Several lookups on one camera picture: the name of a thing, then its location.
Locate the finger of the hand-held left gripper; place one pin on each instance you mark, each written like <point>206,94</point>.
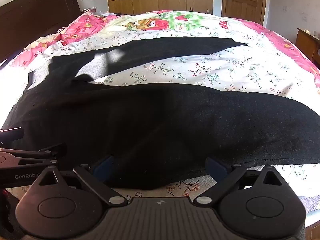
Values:
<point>11,134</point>
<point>42,153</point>

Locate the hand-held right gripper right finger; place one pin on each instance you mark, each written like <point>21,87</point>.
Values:
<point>215,167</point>

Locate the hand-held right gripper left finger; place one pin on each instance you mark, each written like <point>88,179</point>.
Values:
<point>101,167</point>

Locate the black pants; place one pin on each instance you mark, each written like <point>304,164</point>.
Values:
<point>150,120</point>

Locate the white floral bedsheet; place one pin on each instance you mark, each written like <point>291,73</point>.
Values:
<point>200,67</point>

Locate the dark wooden headboard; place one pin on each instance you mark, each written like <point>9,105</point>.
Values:
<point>32,17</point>

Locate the pink cartoon quilt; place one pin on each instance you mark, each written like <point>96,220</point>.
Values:
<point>82,27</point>

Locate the wooden side cabinet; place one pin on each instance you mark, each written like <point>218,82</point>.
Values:
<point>303,42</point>

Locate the wooden door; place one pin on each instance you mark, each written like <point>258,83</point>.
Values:
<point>245,2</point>

